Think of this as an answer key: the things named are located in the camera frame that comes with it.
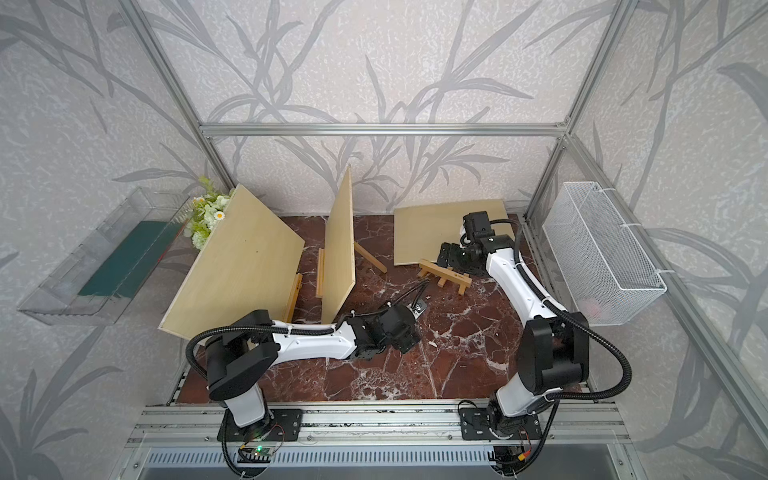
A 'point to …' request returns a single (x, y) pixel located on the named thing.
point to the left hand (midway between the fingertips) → (407, 320)
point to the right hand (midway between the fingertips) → (449, 259)
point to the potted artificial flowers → (207, 210)
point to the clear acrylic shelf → (56, 299)
